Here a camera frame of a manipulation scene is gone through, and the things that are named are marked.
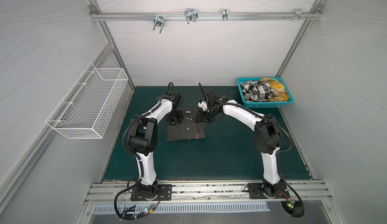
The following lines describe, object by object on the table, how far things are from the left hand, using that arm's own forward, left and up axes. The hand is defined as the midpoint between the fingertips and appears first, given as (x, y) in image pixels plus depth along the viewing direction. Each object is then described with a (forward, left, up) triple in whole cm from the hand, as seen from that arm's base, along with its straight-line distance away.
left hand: (182, 120), depth 94 cm
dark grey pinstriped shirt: (-5, -4, -2) cm, 6 cm away
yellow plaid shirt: (+23, -66, +4) cm, 70 cm away
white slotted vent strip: (-45, +2, -6) cm, 45 cm away
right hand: (-1, -10, +6) cm, 12 cm away
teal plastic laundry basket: (+15, -56, -2) cm, 58 cm away
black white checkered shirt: (+25, -52, +2) cm, 57 cm away
